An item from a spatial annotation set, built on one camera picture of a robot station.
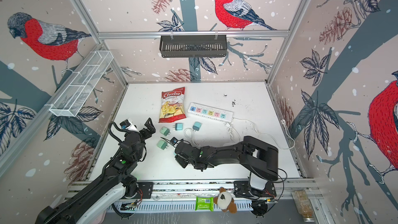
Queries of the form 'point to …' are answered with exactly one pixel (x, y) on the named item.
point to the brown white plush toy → (225, 200)
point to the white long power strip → (210, 112)
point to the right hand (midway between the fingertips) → (177, 155)
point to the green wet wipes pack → (202, 203)
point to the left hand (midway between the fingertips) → (143, 122)
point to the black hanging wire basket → (193, 45)
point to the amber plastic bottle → (303, 205)
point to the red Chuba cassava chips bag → (172, 105)
